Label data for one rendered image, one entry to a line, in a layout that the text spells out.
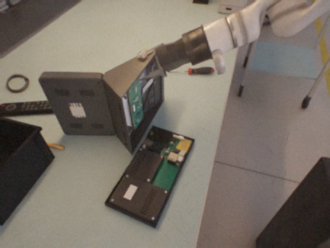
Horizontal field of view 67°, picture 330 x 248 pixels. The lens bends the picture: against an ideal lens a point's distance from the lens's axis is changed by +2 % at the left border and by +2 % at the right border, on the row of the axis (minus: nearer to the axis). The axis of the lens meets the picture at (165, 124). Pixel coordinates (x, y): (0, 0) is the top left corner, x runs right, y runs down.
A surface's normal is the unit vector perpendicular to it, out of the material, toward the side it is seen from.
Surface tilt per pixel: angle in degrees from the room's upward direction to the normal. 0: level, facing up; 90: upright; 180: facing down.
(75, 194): 0
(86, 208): 0
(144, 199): 0
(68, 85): 90
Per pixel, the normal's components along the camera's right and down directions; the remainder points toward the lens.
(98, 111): -0.03, 0.73
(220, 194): -0.01, -0.68
